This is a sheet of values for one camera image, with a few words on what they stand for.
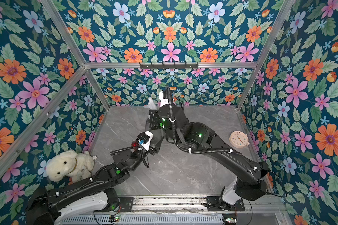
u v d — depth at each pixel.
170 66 0.93
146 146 0.55
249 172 0.39
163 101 0.48
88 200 0.56
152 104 0.55
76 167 0.78
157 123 0.48
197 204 0.75
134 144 0.86
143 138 0.53
